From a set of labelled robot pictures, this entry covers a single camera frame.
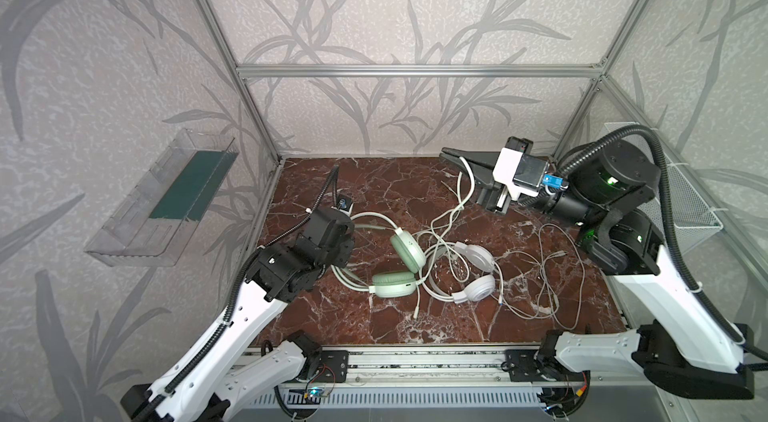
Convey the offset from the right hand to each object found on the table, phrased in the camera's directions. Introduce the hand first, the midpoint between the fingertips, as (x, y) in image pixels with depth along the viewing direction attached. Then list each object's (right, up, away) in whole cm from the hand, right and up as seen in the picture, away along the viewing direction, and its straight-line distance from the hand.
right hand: (451, 133), depth 40 cm
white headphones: (+13, -35, +39) cm, 54 cm away
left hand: (-21, -17, +31) cm, 41 cm away
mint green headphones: (-9, -28, +23) cm, 38 cm away
